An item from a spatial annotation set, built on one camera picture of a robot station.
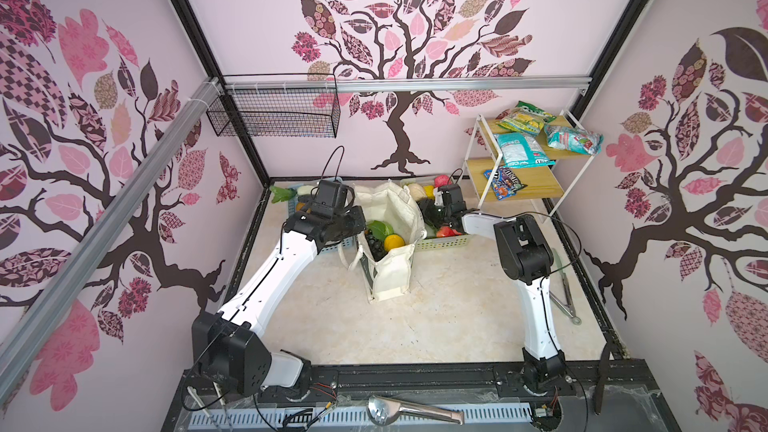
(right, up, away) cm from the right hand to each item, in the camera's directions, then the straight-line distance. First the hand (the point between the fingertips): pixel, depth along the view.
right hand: (415, 206), depth 105 cm
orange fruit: (-8, -11, -15) cm, 20 cm away
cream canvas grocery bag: (-7, +1, -17) cm, 19 cm away
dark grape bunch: (-13, -12, -20) cm, 27 cm away
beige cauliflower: (+1, +5, +1) cm, 5 cm away
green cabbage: (-12, -7, -13) cm, 19 cm away
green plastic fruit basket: (+6, -12, -10) cm, 17 cm away
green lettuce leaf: (-48, +4, -2) cm, 48 cm away
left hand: (-16, -5, -25) cm, 31 cm away
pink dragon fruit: (+10, +10, +2) cm, 14 cm away
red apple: (+10, -8, -7) cm, 15 cm away
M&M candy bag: (+29, +8, -10) cm, 31 cm away
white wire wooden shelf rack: (+18, +16, -20) cm, 32 cm away
